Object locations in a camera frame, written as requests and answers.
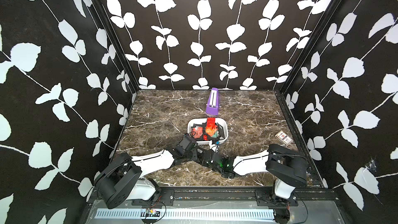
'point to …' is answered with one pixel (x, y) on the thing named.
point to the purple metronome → (212, 107)
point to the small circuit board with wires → (152, 212)
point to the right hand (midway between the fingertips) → (197, 157)
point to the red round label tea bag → (197, 131)
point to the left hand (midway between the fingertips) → (198, 152)
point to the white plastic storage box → (224, 124)
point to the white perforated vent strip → (138, 215)
